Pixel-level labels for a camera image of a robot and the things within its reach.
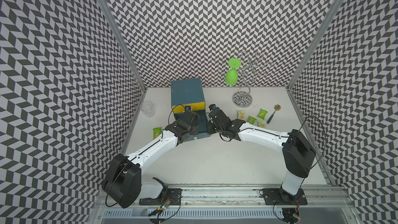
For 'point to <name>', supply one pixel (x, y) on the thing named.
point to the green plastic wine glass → (231, 76)
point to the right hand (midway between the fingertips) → (208, 126)
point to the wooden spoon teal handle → (277, 107)
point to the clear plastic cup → (147, 108)
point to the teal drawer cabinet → (189, 92)
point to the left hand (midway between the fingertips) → (189, 126)
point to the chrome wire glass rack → (243, 98)
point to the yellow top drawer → (194, 107)
